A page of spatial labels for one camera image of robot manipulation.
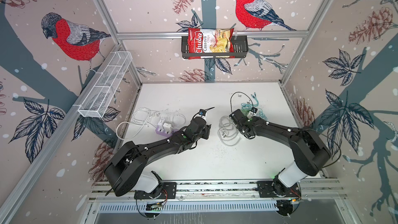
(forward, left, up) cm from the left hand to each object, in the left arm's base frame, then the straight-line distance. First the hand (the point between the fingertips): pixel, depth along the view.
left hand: (208, 126), depth 84 cm
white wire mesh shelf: (+3, +52, +20) cm, 56 cm away
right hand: (+3, -21, -7) cm, 23 cm away
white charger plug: (+2, +24, -3) cm, 24 cm away
